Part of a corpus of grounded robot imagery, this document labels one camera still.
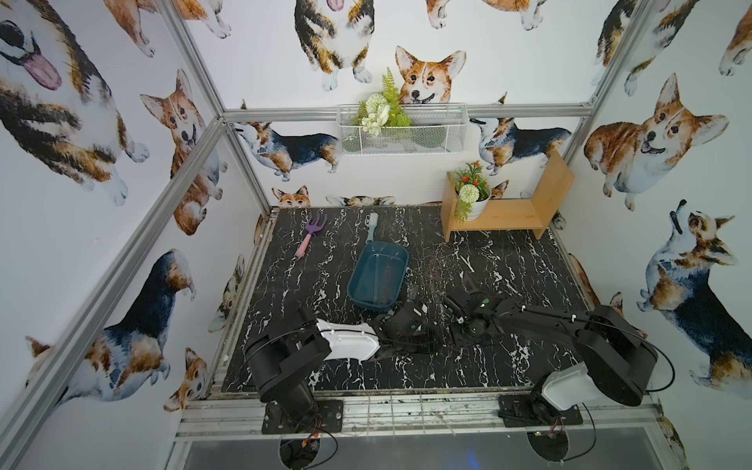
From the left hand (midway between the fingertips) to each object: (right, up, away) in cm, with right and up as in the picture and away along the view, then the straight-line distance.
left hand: (440, 338), depth 83 cm
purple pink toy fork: (-46, +32, +34) cm, 66 cm away
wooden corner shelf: (+42, +45, +21) cm, 65 cm away
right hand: (+7, 0, +4) cm, 8 cm away
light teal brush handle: (-22, +34, +34) cm, 53 cm away
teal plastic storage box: (-19, +15, +18) cm, 30 cm away
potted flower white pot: (+12, +43, +12) cm, 47 cm away
